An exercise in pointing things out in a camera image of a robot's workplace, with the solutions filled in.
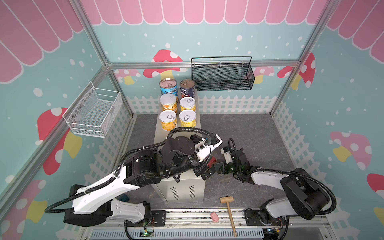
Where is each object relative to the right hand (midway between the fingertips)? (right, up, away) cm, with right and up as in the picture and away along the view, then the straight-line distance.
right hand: (215, 164), depth 89 cm
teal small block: (-50, -16, -9) cm, 53 cm away
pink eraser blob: (-2, -23, -15) cm, 27 cm away
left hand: (-6, +12, -35) cm, 38 cm away
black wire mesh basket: (+5, +57, +5) cm, 57 cm away
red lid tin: (-1, +2, +3) cm, 3 cm away
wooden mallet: (+5, -16, -10) cm, 20 cm away
